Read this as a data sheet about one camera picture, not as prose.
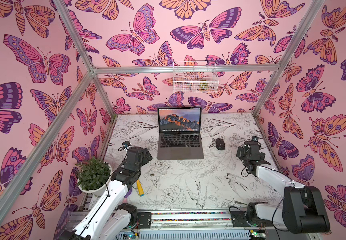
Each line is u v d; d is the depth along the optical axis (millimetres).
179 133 1088
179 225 730
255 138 768
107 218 466
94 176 715
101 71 923
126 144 699
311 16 715
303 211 412
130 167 584
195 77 953
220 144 999
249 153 693
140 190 827
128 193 808
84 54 852
